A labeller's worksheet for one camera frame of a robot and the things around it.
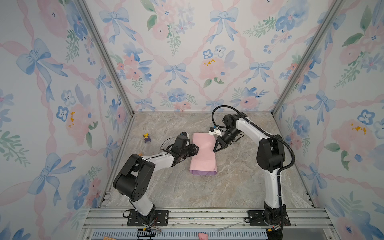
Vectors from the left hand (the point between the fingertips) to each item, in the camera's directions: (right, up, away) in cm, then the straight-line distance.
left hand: (198, 148), depth 92 cm
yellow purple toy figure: (-35, +6, +11) cm, 37 cm away
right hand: (+10, -1, -3) cm, 11 cm away
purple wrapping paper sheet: (+3, -8, -6) cm, 10 cm away
